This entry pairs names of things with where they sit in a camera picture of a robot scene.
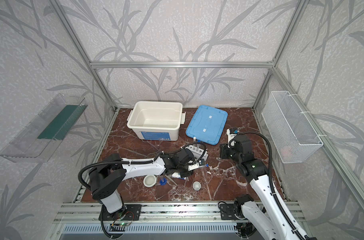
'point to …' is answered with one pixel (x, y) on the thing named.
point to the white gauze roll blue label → (176, 174)
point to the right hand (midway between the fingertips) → (221, 140)
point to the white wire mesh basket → (290, 138)
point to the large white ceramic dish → (149, 181)
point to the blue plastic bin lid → (207, 124)
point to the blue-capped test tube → (184, 178)
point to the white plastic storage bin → (155, 120)
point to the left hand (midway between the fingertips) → (195, 163)
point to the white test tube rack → (198, 153)
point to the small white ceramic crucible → (196, 185)
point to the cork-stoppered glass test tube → (194, 145)
